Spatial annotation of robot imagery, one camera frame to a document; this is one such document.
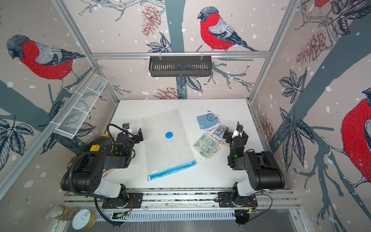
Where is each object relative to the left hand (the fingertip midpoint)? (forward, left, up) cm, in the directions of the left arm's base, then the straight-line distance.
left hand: (135, 126), depth 92 cm
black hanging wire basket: (+44, -28, +16) cm, 55 cm away
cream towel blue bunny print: (-9, -47, -9) cm, 49 cm away
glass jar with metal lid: (-46, +21, -1) cm, 50 cm away
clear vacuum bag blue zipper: (-10, -21, -10) cm, 25 cm away
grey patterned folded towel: (0, -56, -8) cm, 56 cm away
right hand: (-1, -66, 0) cm, 66 cm away
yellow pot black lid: (-13, +15, +2) cm, 20 cm away
